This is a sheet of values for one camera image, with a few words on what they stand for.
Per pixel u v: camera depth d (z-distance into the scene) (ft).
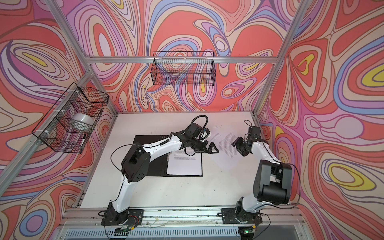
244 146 2.27
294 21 2.42
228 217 2.41
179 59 2.85
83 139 2.41
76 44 2.64
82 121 2.32
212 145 2.58
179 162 3.06
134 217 2.39
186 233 3.14
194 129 2.42
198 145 2.57
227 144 3.34
